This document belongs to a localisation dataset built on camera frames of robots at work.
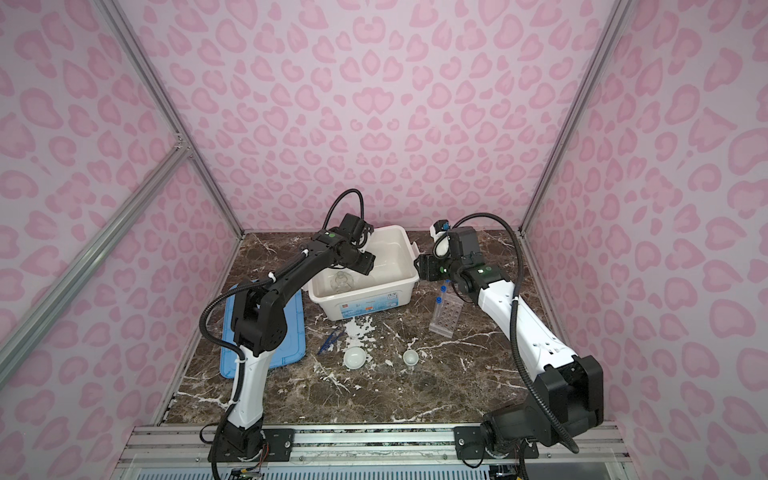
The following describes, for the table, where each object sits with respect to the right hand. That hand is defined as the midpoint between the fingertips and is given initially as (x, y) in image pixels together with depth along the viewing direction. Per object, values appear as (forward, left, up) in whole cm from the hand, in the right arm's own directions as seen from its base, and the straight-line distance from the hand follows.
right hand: (426, 258), depth 81 cm
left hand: (+9, +18, -12) cm, 23 cm away
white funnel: (-19, +20, -22) cm, 35 cm away
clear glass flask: (+4, +27, -19) cm, 33 cm away
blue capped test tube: (+2, -6, -25) cm, 26 cm away
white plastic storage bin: (-8, +24, -7) cm, 26 cm away
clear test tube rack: (-5, -8, -23) cm, 25 cm away
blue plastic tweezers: (-14, +29, -23) cm, 39 cm away
